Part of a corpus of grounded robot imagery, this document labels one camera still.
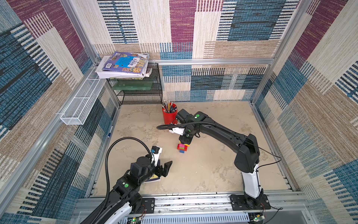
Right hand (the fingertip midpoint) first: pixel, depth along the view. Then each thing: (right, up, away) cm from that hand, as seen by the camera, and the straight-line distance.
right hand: (187, 139), depth 85 cm
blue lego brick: (-3, -9, +6) cm, 11 cm away
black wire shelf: (-37, +30, +34) cm, 59 cm away
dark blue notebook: (-20, -21, -4) cm, 29 cm away
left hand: (-12, -9, -7) cm, 17 cm away
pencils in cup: (-13, +20, +15) cm, 28 cm away
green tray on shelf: (-36, +35, +11) cm, 51 cm away
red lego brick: (-1, -7, +4) cm, 8 cm away
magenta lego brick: (-3, -4, 0) cm, 5 cm away
